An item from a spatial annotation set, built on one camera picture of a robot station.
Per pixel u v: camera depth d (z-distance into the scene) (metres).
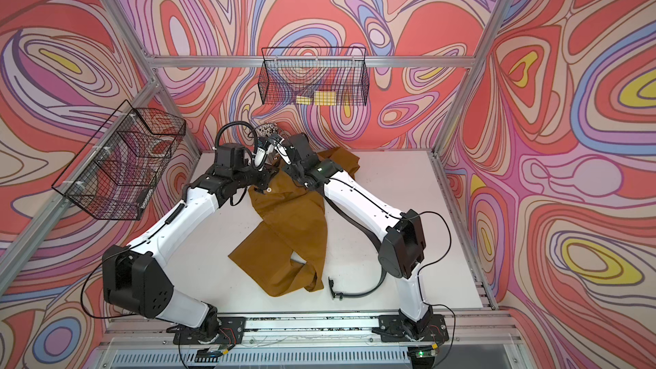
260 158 0.73
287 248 0.89
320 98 0.82
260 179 0.73
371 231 0.84
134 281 0.42
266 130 1.04
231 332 0.72
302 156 0.60
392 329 0.73
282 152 0.68
